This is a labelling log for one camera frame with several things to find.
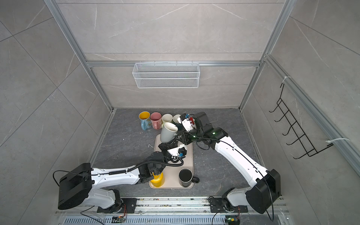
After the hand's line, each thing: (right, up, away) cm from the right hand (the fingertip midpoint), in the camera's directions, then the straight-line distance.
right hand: (176, 136), depth 74 cm
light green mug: (-9, +10, +30) cm, 33 cm away
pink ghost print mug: (-17, +10, +28) cm, 35 cm away
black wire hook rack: (+59, 0, -11) cm, 60 cm away
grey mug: (-4, +3, -3) cm, 6 cm away
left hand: (-1, +1, 0) cm, 1 cm away
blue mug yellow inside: (-24, +7, +27) cm, 37 cm away
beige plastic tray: (-4, -23, +8) cm, 25 cm away
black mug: (+5, -22, +2) cm, 23 cm away
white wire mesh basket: (-9, +42, +27) cm, 51 cm away
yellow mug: (-10, -23, -1) cm, 25 cm away
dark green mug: (-3, +10, +27) cm, 29 cm away
